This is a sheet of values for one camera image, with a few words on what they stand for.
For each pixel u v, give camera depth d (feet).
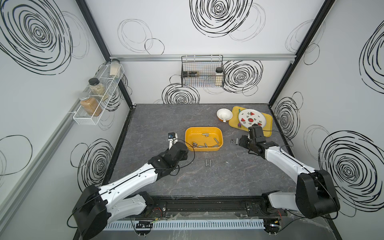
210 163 2.91
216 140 3.25
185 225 2.53
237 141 3.15
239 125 3.56
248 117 3.67
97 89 2.32
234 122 3.63
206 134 3.33
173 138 2.24
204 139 3.29
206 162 2.92
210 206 2.48
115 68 2.84
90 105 2.11
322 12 2.43
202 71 2.91
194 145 3.15
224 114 3.67
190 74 3.07
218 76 2.77
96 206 1.28
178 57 2.93
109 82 3.14
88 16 2.42
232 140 3.19
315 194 1.37
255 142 2.23
